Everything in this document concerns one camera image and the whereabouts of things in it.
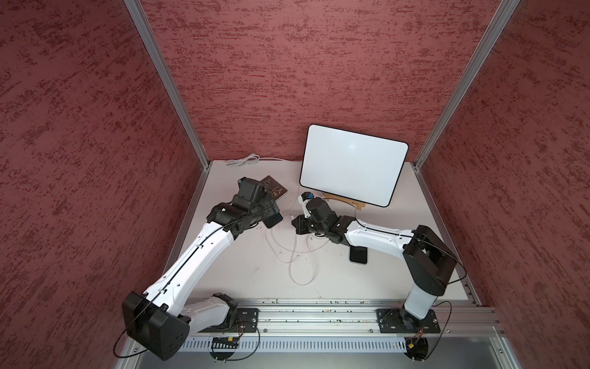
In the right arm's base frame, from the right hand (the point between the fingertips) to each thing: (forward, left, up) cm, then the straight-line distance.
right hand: (293, 225), depth 86 cm
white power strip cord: (+44, +23, -5) cm, 50 cm away
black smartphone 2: (-3, +6, +10) cm, 12 cm away
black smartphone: (-8, -25, -9) cm, 28 cm away
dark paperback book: (+24, +8, -8) cm, 26 cm away
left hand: (0, +9, +11) cm, 14 cm away
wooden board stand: (+14, -30, -8) cm, 34 cm away
